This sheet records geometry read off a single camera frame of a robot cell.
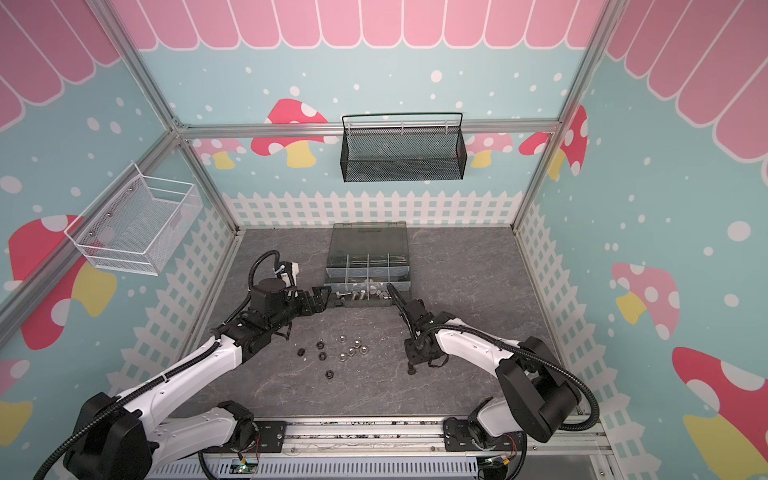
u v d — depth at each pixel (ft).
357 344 2.93
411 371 2.77
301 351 2.87
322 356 2.87
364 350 2.87
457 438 2.43
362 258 3.46
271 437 2.45
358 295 3.26
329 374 2.78
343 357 2.85
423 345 2.05
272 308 2.03
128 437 1.29
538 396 1.40
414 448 2.44
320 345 2.94
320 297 2.44
